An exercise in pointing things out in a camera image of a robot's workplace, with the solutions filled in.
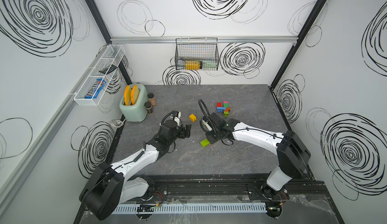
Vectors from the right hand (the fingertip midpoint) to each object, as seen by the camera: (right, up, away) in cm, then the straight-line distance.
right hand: (211, 138), depth 87 cm
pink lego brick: (+13, +21, +22) cm, 33 cm away
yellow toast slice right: (-45, +26, +2) cm, 52 cm away
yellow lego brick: (-11, +10, +13) cm, 20 cm away
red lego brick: (+8, +19, +19) cm, 28 cm away
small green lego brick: (+12, +13, +15) cm, 24 cm away
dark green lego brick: (+13, +19, +21) cm, 31 cm away
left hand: (-16, +8, -1) cm, 18 cm away
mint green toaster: (-45, +15, +6) cm, 47 cm away
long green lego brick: (-3, -2, -2) cm, 5 cm away
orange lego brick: (+14, +16, +17) cm, 27 cm away
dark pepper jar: (-40, +18, +11) cm, 46 cm away
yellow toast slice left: (-49, +25, +1) cm, 55 cm away
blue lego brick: (+9, +16, +18) cm, 26 cm away
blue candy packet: (-57, +26, -17) cm, 64 cm away
